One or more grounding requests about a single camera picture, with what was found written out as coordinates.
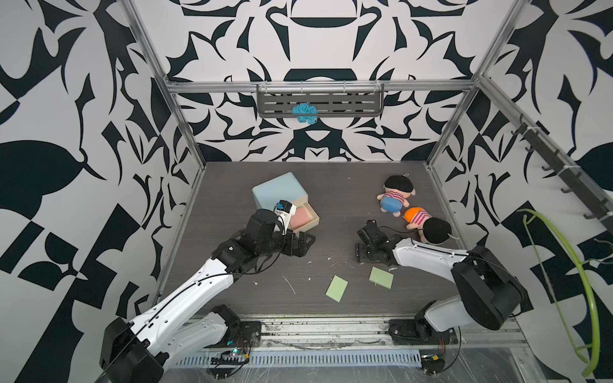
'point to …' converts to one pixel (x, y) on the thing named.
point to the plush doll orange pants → (430, 229)
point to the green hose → (577, 349)
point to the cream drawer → (313, 215)
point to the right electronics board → (432, 364)
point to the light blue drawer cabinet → (285, 187)
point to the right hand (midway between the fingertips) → (365, 250)
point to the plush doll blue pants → (397, 189)
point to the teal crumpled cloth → (306, 108)
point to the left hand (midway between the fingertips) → (303, 230)
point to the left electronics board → (221, 373)
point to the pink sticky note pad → (300, 217)
